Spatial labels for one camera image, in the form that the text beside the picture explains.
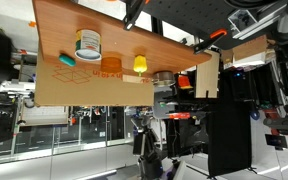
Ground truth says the white pegboard panel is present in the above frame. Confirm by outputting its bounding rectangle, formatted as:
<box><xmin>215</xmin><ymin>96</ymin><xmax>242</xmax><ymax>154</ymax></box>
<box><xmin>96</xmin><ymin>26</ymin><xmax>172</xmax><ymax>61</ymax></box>
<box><xmin>19</xmin><ymin>105</ymin><xmax>70</xmax><ymax>127</ymax></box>

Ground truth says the slotted plywood panel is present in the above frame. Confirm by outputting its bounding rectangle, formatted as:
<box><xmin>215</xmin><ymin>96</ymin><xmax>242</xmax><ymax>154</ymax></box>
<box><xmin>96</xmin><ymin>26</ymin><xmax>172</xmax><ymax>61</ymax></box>
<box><xmin>194</xmin><ymin>49</ymin><xmax>221</xmax><ymax>100</ymax></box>

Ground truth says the labelled tin can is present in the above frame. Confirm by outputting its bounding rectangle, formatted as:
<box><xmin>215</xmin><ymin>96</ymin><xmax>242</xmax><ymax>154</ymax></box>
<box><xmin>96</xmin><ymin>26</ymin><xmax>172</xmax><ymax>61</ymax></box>
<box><xmin>74</xmin><ymin>28</ymin><xmax>102</xmax><ymax>62</ymax></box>

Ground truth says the teal oval object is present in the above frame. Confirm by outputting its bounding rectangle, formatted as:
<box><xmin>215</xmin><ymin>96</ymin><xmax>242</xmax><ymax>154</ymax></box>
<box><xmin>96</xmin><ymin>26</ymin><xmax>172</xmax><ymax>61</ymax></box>
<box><xmin>58</xmin><ymin>53</ymin><xmax>77</xmax><ymax>68</ymax></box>

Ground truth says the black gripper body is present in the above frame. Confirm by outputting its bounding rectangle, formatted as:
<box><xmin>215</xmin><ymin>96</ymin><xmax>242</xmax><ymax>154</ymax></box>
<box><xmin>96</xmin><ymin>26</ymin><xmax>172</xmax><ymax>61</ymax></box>
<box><xmin>132</xmin><ymin>129</ymin><xmax>158</xmax><ymax>156</ymax></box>

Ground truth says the brown cardboard panel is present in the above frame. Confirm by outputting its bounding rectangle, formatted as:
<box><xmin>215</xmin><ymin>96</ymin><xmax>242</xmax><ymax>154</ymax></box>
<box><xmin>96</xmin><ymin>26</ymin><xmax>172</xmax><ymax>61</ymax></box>
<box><xmin>33</xmin><ymin>54</ymin><xmax>156</xmax><ymax>108</ymax></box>

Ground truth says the black cloth panel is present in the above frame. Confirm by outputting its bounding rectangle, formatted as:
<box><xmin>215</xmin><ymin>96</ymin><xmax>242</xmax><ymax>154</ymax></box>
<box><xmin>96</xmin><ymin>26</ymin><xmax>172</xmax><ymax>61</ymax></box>
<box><xmin>206</xmin><ymin>105</ymin><xmax>253</xmax><ymax>178</ymax></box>

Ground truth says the aluminium extrusion rail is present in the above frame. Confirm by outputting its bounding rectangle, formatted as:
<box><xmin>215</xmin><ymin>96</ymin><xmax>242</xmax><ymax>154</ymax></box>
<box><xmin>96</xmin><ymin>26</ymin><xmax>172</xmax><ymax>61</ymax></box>
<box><xmin>227</xmin><ymin>6</ymin><xmax>279</xmax><ymax>41</ymax></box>

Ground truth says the yellow toy bell pepper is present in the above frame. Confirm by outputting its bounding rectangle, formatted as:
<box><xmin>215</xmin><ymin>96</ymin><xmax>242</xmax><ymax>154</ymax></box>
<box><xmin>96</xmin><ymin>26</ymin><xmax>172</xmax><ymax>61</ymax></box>
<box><xmin>132</xmin><ymin>54</ymin><xmax>148</xmax><ymax>77</ymax></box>

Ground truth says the black perforated breadboard plate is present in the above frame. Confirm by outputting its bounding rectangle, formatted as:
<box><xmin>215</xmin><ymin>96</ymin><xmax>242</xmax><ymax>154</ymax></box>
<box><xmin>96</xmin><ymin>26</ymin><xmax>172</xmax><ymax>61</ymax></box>
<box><xmin>140</xmin><ymin>0</ymin><xmax>287</xmax><ymax>51</ymax></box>

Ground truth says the stainless steel pot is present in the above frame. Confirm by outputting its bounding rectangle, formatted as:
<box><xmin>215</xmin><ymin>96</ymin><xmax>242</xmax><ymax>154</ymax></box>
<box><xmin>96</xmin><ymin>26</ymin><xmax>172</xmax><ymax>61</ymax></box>
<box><xmin>151</xmin><ymin>70</ymin><xmax>177</xmax><ymax>88</ymax></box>

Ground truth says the small cardboard box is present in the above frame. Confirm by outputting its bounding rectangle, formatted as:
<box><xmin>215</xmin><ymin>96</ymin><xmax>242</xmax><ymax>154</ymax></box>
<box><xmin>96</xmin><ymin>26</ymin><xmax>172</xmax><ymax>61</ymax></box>
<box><xmin>221</xmin><ymin>34</ymin><xmax>269</xmax><ymax>68</ymax></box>

